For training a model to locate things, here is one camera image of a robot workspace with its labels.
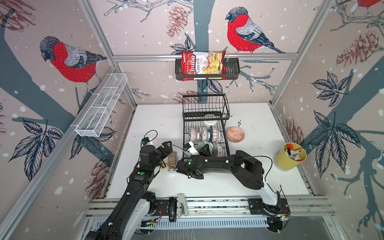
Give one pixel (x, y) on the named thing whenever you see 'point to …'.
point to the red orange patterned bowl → (235, 134)
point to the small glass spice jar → (172, 161)
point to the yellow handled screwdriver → (163, 165)
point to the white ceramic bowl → (207, 123)
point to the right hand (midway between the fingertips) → (205, 151)
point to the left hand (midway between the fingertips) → (166, 145)
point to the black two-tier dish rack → (194, 107)
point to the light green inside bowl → (201, 143)
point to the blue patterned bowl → (214, 134)
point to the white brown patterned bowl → (204, 133)
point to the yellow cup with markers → (289, 155)
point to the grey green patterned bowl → (217, 150)
